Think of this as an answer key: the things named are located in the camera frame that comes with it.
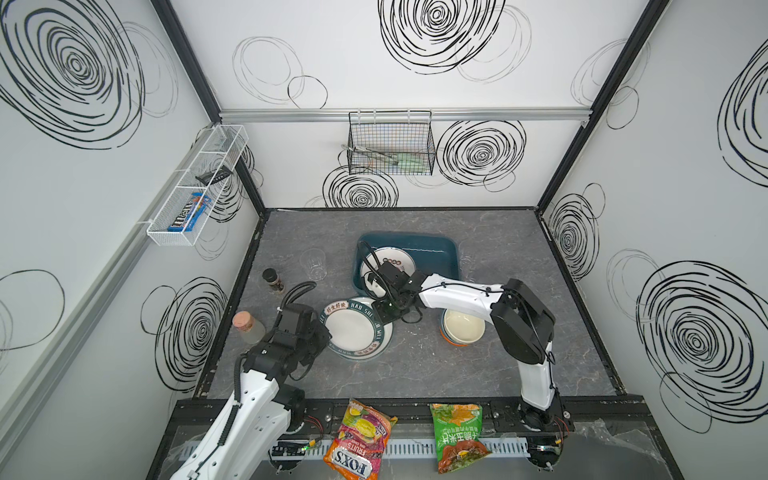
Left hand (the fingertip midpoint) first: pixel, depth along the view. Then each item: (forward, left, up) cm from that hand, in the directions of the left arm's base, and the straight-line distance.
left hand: (334, 332), depth 80 cm
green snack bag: (-21, -31, -2) cm, 38 cm away
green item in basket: (+42, -20, +25) cm, 53 cm away
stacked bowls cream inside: (+3, -35, -2) cm, 35 cm away
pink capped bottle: (0, +23, 0) cm, 23 cm away
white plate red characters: (+31, -15, -7) cm, 35 cm away
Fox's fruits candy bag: (-24, -9, -4) cm, 26 cm away
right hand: (+5, -9, -3) cm, 11 cm away
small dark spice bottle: (+16, +21, +2) cm, 27 cm away
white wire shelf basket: (+49, +39, +25) cm, 68 cm away
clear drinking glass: (+25, +12, -4) cm, 28 cm away
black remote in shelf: (+32, +32, +27) cm, 53 cm away
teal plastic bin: (+33, -30, -7) cm, 45 cm away
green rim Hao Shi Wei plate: (+4, -5, -10) cm, 12 cm away
